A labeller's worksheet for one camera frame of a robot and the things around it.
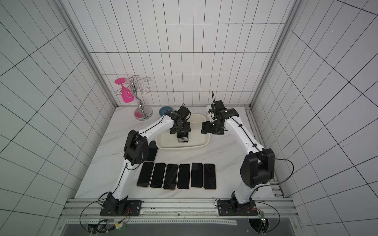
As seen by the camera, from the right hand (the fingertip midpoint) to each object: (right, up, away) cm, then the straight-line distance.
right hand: (203, 131), depth 85 cm
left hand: (-13, -2, +12) cm, 18 cm away
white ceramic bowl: (+7, +16, +28) cm, 33 cm away
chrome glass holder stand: (-46, +11, +29) cm, 55 cm away
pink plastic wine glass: (-55, +24, +24) cm, 65 cm away
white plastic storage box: (-4, -6, +13) cm, 15 cm away
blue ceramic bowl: (-28, +15, +29) cm, 43 cm away
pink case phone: (-11, -26, -1) cm, 29 cm away
